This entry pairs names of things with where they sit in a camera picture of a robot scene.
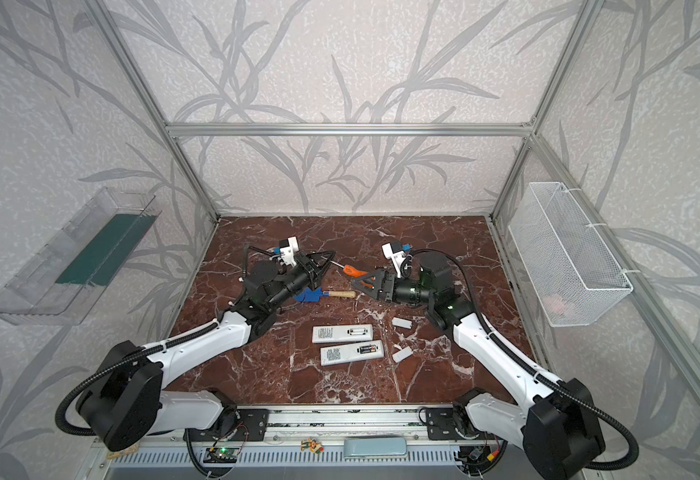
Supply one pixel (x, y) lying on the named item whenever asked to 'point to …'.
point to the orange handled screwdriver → (352, 271)
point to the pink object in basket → (558, 307)
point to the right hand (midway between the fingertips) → (361, 278)
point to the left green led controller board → (221, 455)
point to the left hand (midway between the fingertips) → (340, 245)
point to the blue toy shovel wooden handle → (342, 294)
